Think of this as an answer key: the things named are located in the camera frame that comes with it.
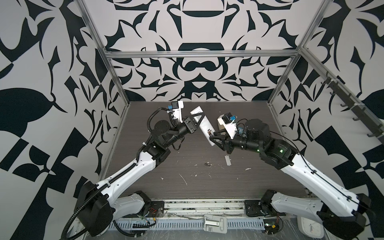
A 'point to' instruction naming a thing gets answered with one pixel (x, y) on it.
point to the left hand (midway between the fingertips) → (205, 111)
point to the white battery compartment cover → (228, 160)
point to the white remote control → (204, 124)
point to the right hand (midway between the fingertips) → (213, 135)
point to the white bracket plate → (215, 223)
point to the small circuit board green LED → (271, 226)
